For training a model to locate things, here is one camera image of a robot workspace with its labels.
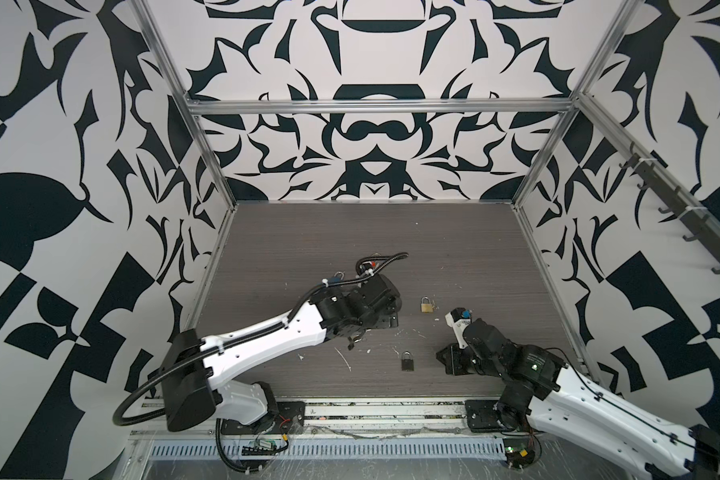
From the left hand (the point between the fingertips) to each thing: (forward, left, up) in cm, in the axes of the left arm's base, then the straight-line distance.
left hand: (389, 308), depth 74 cm
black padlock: (-9, -5, -16) cm, 19 cm away
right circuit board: (-30, -29, -19) cm, 46 cm away
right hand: (-9, -11, -9) cm, 17 cm away
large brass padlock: (+8, -14, -18) cm, 24 cm away
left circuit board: (-26, +31, -20) cm, 45 cm away
